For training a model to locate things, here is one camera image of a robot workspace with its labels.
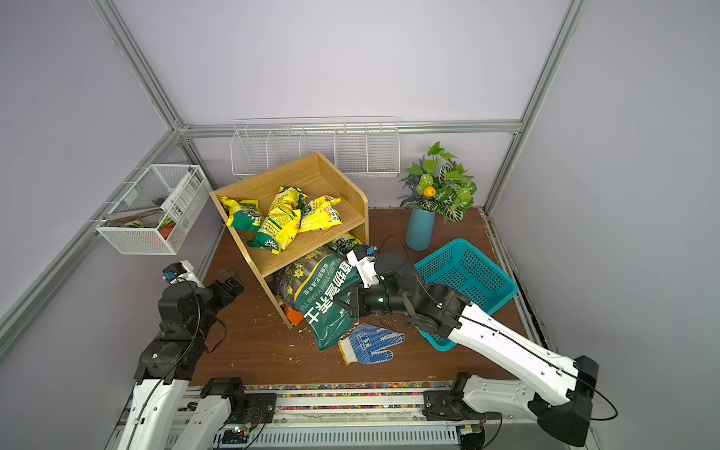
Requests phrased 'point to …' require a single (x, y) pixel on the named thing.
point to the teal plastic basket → (467, 269)
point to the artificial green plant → (438, 184)
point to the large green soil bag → (317, 286)
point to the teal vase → (420, 229)
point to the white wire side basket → (156, 215)
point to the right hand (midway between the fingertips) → (332, 298)
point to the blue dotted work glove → (368, 344)
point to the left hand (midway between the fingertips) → (225, 278)
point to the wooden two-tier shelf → (310, 172)
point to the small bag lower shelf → (345, 245)
